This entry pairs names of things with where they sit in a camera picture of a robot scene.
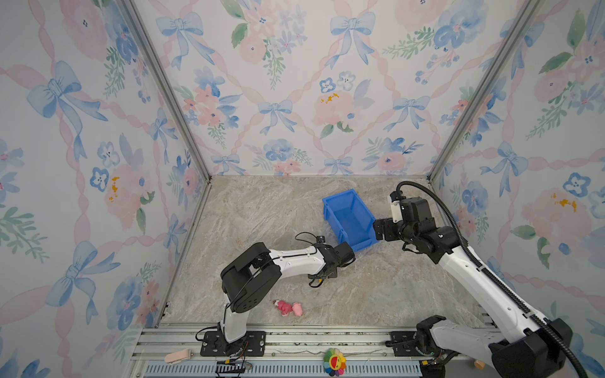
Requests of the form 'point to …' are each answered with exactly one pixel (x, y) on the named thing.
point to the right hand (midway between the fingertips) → (387, 220)
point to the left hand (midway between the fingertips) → (327, 270)
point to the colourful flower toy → (335, 362)
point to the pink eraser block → (176, 357)
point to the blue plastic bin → (348, 217)
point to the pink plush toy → (285, 308)
